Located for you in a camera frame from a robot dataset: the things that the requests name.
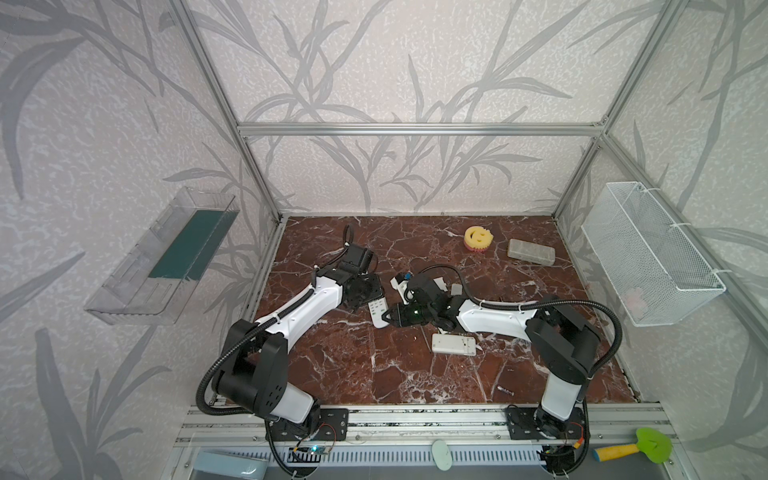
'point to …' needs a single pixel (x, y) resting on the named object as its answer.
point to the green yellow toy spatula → (652, 443)
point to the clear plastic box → (525, 250)
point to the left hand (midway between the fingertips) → (384, 284)
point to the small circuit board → (318, 449)
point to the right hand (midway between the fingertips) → (383, 309)
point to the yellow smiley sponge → (478, 238)
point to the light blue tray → (228, 466)
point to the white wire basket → (654, 272)
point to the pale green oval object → (442, 455)
